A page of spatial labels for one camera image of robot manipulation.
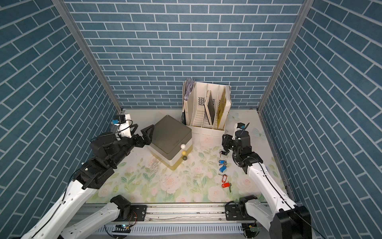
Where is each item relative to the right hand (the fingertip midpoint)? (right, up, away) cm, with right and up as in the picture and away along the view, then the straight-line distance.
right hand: (226, 136), depth 83 cm
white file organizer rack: (-17, +11, +32) cm, 38 cm away
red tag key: (0, -25, +4) cm, 25 cm away
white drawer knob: (-24, -5, -4) cm, 25 cm away
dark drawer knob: (-24, -14, +7) cm, 28 cm away
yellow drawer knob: (-24, -10, +2) cm, 26 cm away
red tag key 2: (+1, -27, +1) cm, 27 cm away
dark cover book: (-8, +18, +16) cm, 26 cm away
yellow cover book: (0, +17, +8) cm, 19 cm away
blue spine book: (-22, +30, +9) cm, 39 cm away
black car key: (-1, -11, +14) cm, 18 cm away
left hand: (-36, +7, -18) cm, 41 cm away
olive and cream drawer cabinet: (-30, -2, -6) cm, 31 cm away
